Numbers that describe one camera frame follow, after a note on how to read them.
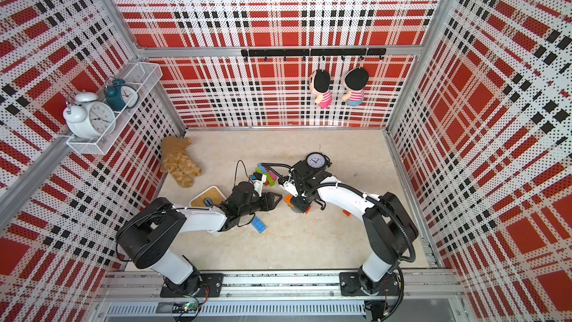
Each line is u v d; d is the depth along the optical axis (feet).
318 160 3.43
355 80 3.11
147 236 1.49
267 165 2.50
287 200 2.90
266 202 2.59
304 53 2.92
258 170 3.35
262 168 3.33
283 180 2.57
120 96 2.35
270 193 2.68
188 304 2.31
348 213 2.94
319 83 3.07
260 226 2.82
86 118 1.96
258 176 2.70
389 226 1.48
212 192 2.99
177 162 3.15
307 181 2.13
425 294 2.44
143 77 2.97
